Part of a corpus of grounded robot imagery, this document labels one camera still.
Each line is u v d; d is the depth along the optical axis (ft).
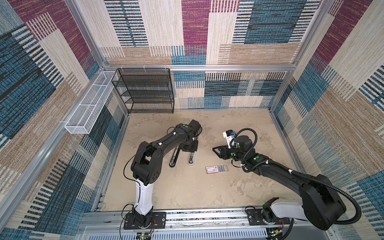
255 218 2.39
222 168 2.98
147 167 1.67
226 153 2.44
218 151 2.64
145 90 3.66
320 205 1.37
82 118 2.34
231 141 2.46
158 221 2.40
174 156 3.07
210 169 2.93
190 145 2.62
